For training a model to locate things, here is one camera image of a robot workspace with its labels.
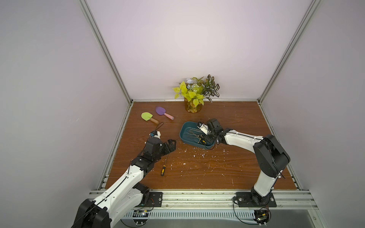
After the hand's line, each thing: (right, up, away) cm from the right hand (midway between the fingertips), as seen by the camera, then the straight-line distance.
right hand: (208, 129), depth 95 cm
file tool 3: (-8, -7, +2) cm, 11 cm away
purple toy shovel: (-36, +13, +20) cm, 43 cm away
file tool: (-29, -22, -10) cm, 38 cm away
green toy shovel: (-47, +8, +16) cm, 50 cm away
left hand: (-23, -7, -12) cm, 27 cm away
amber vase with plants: (-9, +27, +6) cm, 29 cm away
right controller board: (+24, -42, -25) cm, 54 cm away
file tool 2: (-8, -4, +3) cm, 10 cm away
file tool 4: (-7, -5, +1) cm, 9 cm away
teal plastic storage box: (-12, -4, +5) cm, 13 cm away
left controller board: (-39, -44, -23) cm, 63 cm away
